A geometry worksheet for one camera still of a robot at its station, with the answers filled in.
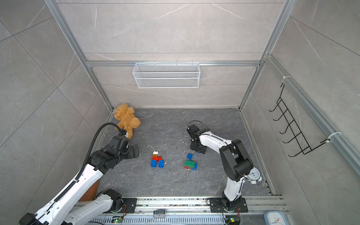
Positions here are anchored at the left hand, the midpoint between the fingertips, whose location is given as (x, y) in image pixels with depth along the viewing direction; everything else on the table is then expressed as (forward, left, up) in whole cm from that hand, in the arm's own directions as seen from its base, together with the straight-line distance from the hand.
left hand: (132, 146), depth 77 cm
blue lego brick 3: (-8, -37, -14) cm, 40 cm away
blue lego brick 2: (0, -33, -16) cm, 37 cm away
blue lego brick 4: (+1, -38, -13) cm, 41 cm away
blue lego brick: (-4, -10, -16) cm, 19 cm away
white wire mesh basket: (+51, -18, +13) cm, 56 cm away
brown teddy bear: (+32, +15, -8) cm, 36 cm away
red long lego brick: (-1, -12, -15) cm, 19 cm away
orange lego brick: (+2, -10, -16) cm, 19 cm away
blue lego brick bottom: (-4, -15, -17) cm, 23 cm away
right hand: (+6, -39, -16) cm, 43 cm away
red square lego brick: (-7, -31, -17) cm, 36 cm away
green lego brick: (-6, -33, -13) cm, 35 cm away
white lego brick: (+3, -10, -15) cm, 18 cm away
